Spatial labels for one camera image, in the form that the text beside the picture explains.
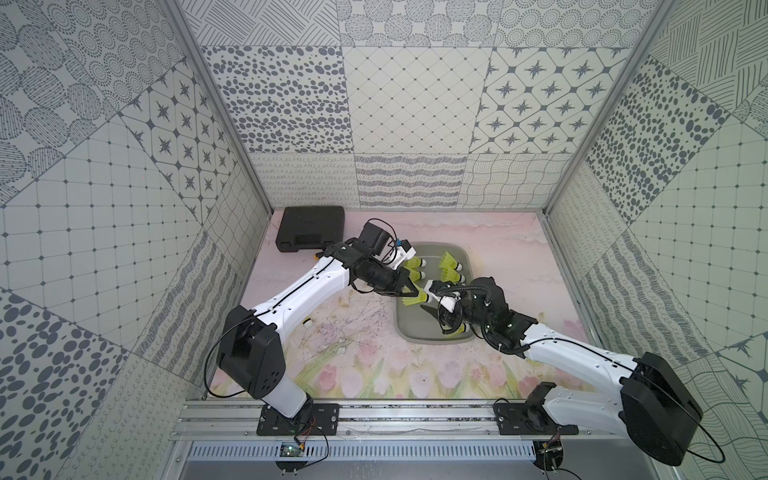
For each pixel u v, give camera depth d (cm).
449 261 101
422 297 78
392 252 67
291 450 72
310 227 114
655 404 40
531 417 66
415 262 101
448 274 98
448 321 71
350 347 86
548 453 73
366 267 63
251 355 42
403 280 68
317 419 73
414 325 89
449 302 70
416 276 99
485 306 60
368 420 75
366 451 70
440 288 67
